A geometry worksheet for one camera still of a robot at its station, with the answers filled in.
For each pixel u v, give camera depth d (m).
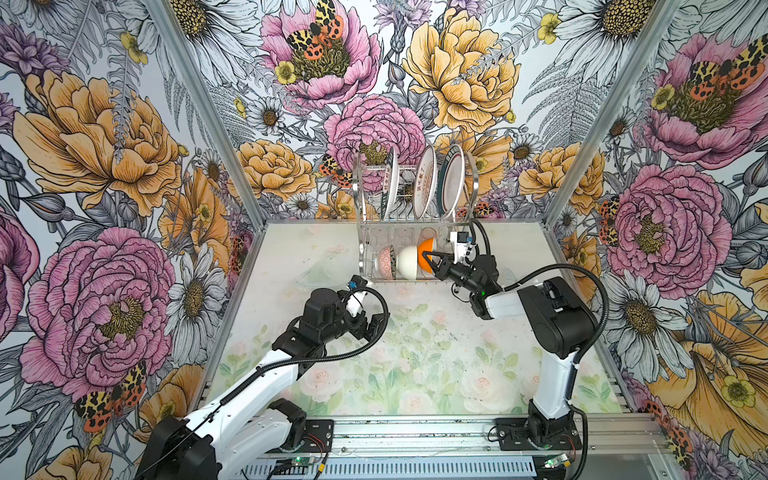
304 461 0.71
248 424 0.57
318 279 1.05
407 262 0.93
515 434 0.74
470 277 0.80
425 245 0.97
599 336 0.51
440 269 0.86
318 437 0.73
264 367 0.52
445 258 0.86
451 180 0.88
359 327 0.65
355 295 0.67
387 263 0.92
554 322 0.53
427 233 1.02
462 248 0.85
